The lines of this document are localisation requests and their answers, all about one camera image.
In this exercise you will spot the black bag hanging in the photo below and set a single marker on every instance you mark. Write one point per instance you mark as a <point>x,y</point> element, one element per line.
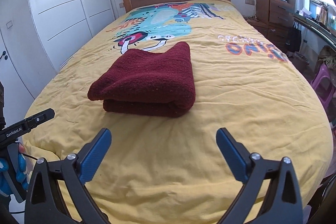
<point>293,41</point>

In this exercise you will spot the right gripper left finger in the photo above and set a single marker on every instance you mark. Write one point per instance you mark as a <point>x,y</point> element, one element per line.
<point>45,202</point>

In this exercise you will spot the cluttered desk under window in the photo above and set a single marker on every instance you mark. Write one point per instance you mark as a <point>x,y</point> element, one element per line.
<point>320,20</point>

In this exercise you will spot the wooden drawer chest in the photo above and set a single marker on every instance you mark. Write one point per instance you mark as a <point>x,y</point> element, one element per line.
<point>273,21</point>

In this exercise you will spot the left hand blue glove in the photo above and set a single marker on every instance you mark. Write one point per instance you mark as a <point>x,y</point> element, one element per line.
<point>20,172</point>

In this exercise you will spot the white wardrobe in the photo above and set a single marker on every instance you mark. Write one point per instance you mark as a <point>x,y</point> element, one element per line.
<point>38,37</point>

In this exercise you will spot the purple plastic stool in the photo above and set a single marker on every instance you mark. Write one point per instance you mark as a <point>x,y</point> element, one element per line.
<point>323,85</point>

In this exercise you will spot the dark red knitted sweater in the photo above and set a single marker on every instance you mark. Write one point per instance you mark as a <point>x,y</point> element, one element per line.
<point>146,83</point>

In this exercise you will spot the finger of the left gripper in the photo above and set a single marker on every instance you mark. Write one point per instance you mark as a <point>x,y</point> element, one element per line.
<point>38,119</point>

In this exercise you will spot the yellow cartoon print bedspread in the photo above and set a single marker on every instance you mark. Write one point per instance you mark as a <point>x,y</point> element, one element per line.
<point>170,170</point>

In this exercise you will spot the pile of beige clothes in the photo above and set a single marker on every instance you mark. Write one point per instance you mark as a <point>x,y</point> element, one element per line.
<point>326,56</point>

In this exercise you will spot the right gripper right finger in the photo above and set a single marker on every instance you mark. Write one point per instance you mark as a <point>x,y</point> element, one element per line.
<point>282,202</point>

